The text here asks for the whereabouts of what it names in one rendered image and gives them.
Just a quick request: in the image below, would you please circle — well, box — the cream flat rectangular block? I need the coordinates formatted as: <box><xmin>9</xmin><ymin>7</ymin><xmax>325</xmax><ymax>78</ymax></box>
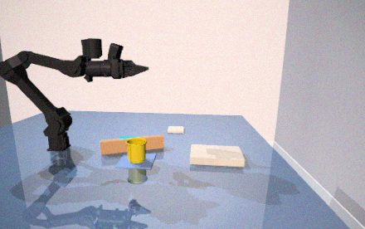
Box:
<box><xmin>190</xmin><ymin>144</ymin><xmax>245</xmax><ymax>167</ymax></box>

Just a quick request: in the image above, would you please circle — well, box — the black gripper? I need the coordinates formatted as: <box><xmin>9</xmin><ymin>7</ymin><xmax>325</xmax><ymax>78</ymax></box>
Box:
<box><xmin>100</xmin><ymin>60</ymin><xmax>148</xmax><ymax>79</ymax></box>

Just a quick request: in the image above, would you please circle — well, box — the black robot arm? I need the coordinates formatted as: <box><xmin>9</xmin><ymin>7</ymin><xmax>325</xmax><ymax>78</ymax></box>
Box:
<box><xmin>0</xmin><ymin>38</ymin><xmax>124</xmax><ymax>151</ymax></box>

